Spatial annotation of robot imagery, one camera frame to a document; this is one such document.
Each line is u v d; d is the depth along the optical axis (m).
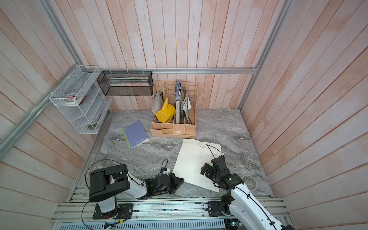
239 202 0.53
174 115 0.96
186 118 1.04
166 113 0.96
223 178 0.62
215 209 0.73
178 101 0.86
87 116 0.78
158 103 1.01
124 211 0.73
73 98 0.69
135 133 1.06
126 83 1.04
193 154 0.96
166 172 0.82
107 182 0.48
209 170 0.75
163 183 0.65
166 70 0.98
